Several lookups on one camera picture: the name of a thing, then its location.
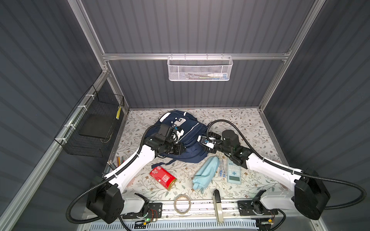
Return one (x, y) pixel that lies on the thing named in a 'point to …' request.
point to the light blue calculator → (233, 172)
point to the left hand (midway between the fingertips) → (186, 151)
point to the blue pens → (223, 168)
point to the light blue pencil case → (205, 173)
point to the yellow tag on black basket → (118, 113)
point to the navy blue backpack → (188, 128)
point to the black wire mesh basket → (88, 130)
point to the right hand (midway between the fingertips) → (205, 136)
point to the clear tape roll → (175, 202)
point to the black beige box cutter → (218, 206)
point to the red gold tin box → (163, 177)
